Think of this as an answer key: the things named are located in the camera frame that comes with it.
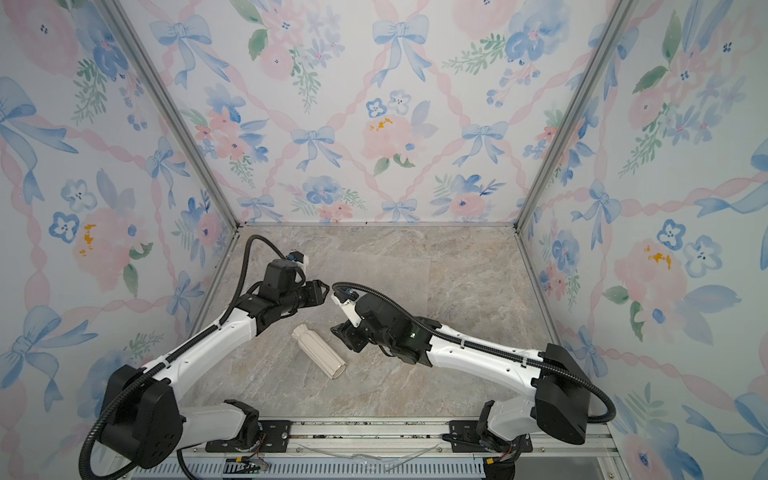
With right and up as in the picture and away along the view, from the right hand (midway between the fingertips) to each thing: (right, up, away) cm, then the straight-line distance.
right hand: (344, 319), depth 74 cm
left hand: (-7, +7, +11) cm, 15 cm away
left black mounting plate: (-17, -29, -1) cm, 33 cm away
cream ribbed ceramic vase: (-5, -13, +7) cm, 16 cm away
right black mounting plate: (+30, -29, -1) cm, 42 cm away
